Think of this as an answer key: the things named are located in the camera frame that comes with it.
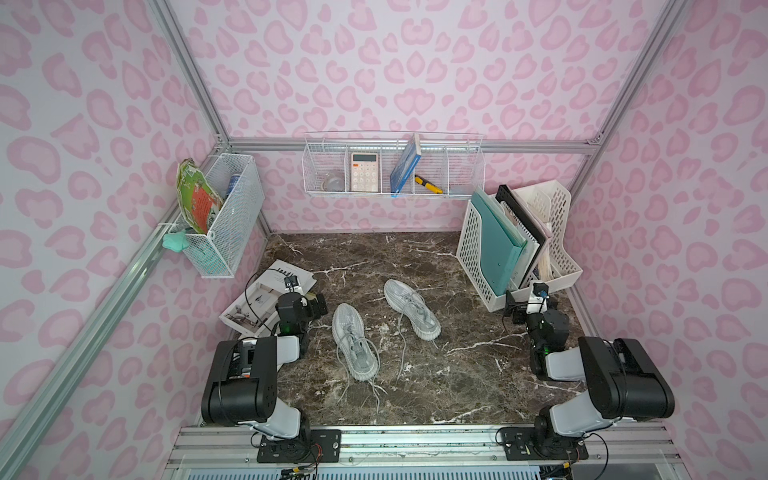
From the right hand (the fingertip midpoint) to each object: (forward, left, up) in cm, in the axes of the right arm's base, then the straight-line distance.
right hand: (524, 288), depth 90 cm
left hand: (0, +68, -2) cm, 68 cm away
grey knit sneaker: (-8, +31, -2) cm, 32 cm away
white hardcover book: (-6, +82, -4) cm, 83 cm away
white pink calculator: (+30, +49, +21) cm, 61 cm away
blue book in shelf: (+26, +36, +25) cm, 51 cm away
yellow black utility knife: (+30, +29, +16) cm, 44 cm away
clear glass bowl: (+26, +59, +19) cm, 67 cm away
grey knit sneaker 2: (-12, +52, -5) cm, 54 cm away
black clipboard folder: (+9, +2, +17) cm, 20 cm away
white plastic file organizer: (+22, -9, +13) cm, 27 cm away
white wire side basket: (-5, +80, +23) cm, 84 cm away
